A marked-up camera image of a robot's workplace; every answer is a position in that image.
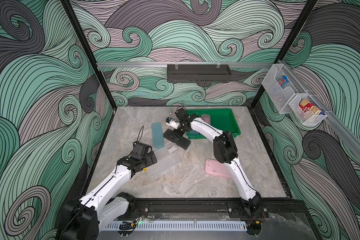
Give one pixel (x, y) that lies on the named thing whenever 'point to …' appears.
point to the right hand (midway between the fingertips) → (178, 132)
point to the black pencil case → (181, 141)
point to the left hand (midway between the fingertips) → (148, 158)
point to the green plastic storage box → (223, 119)
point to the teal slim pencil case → (158, 138)
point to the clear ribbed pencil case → (164, 164)
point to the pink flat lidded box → (213, 167)
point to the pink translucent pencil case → (206, 118)
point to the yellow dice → (144, 169)
